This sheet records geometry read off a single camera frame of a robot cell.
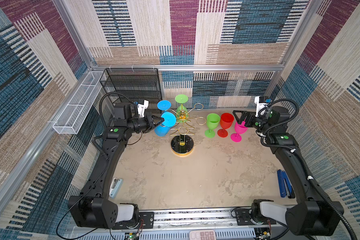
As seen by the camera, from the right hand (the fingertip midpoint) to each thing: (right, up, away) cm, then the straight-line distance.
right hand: (240, 114), depth 75 cm
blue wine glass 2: (-34, -3, -2) cm, 34 cm away
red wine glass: (0, -2, +22) cm, 22 cm away
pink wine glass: (+7, -8, +18) cm, 21 cm away
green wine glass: (-10, -3, +18) cm, 21 cm away
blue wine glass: (-38, +5, +8) cm, 39 cm away
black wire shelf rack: (-58, +23, +32) cm, 70 cm away
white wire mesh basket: (-96, -3, +17) cm, 97 cm away
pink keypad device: (-19, -55, -6) cm, 59 cm away
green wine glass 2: (-28, +1, +1) cm, 28 cm away
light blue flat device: (-65, -39, +8) cm, 76 cm away
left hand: (-36, -2, -5) cm, 37 cm away
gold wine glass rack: (-28, -17, +24) cm, 41 cm away
